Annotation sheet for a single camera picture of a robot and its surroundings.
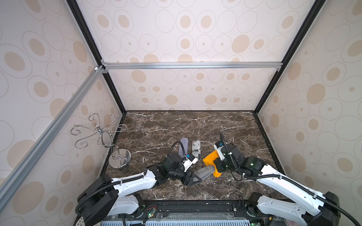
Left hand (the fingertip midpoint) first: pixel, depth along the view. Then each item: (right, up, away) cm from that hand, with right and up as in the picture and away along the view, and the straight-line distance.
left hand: (201, 180), depth 72 cm
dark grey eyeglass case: (+2, +4, +1) cm, 4 cm away
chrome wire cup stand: (-51, +7, +18) cm, 54 cm away
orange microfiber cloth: (+5, +9, +6) cm, 12 cm away
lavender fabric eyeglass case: (-8, +17, +26) cm, 32 cm away
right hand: (+10, +9, +6) cm, 15 cm away
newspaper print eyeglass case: (-1, +12, +22) cm, 26 cm away
